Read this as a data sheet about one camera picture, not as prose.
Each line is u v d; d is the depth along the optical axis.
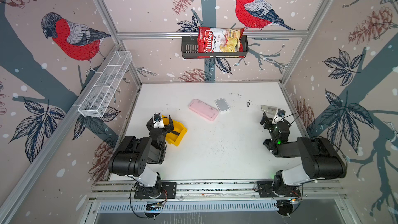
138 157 0.46
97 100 0.71
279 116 0.78
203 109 1.03
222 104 1.07
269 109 1.01
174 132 0.93
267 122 0.83
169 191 0.73
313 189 0.75
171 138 0.88
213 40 0.88
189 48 0.95
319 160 0.44
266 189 0.73
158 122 0.76
